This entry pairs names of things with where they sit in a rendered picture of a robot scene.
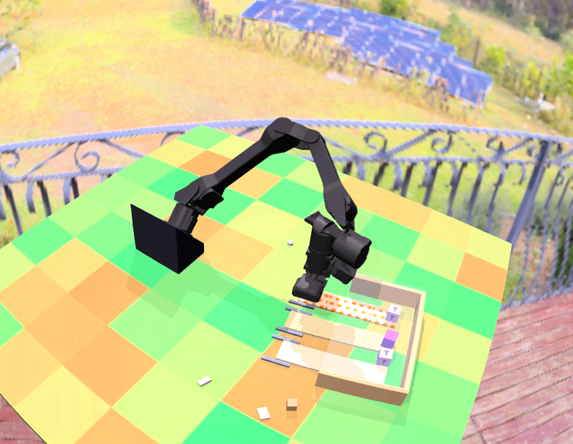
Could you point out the white strip with orange polka dots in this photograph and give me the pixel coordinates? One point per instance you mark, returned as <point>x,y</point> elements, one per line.
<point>328,301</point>

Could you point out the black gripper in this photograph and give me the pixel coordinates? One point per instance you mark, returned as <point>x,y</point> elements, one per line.
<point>312,283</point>

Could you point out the cream and orange lattice-patterned strip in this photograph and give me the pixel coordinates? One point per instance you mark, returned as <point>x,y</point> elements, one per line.
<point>310,325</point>

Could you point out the white rectangular block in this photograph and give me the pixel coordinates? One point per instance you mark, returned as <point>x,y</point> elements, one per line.
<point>204,381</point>

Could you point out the cream flat strip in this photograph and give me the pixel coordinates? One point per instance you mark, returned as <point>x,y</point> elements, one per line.
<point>300,355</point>

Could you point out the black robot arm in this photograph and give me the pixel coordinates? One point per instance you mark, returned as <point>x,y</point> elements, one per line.
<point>350,249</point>

